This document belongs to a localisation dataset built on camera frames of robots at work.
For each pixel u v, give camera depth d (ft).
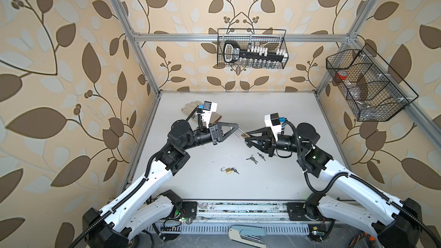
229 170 2.83
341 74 2.90
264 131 1.99
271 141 1.84
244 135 1.96
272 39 2.99
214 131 1.75
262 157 2.99
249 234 2.20
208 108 1.86
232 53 2.77
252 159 2.98
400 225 1.24
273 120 1.75
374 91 2.38
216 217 2.42
